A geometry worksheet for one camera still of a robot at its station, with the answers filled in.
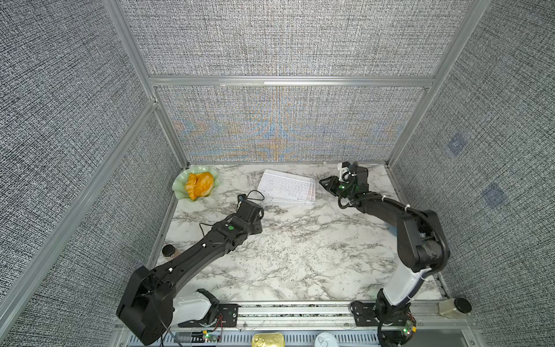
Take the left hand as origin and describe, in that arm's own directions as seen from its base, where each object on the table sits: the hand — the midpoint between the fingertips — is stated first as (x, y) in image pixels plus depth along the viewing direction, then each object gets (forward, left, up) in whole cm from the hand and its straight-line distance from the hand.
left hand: (259, 219), depth 84 cm
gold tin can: (-38, -3, -7) cm, 39 cm away
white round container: (-39, -20, -6) cm, 44 cm away
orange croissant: (+22, +28, -4) cm, 36 cm away
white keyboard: (+22, -9, -8) cm, 25 cm away
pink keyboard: (+14, -15, -9) cm, 23 cm away
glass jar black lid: (-11, +32, 0) cm, 34 cm away
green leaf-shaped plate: (+25, +39, -7) cm, 47 cm away
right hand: (+18, -26, +5) cm, 32 cm away
